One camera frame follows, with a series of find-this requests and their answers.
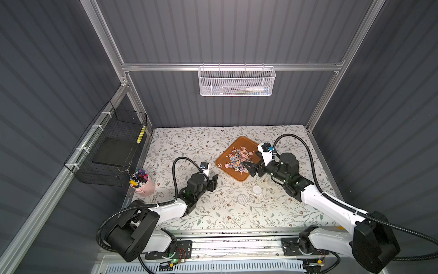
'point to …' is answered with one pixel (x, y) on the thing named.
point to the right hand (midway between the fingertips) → (253, 156)
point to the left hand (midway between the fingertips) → (214, 175)
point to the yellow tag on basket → (141, 135)
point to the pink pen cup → (140, 181)
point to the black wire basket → (106, 152)
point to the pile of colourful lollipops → (237, 157)
